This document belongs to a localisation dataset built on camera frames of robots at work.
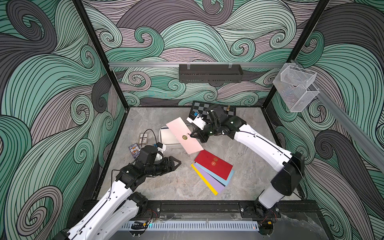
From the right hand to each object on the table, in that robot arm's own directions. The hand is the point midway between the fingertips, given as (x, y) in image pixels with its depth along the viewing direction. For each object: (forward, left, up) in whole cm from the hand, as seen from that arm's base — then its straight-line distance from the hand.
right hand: (193, 135), depth 76 cm
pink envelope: (0, +7, +4) cm, 8 cm away
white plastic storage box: (+6, +17, -11) cm, 21 cm away
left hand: (-13, +8, -5) cm, 16 cm away
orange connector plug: (-36, +24, -22) cm, 49 cm away
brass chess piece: (+36, -28, -18) cm, 49 cm away
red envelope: (-7, -14, -23) cm, 28 cm away
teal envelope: (-16, -16, -23) cm, 32 cm away
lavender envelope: (-18, -13, -23) cm, 32 cm away
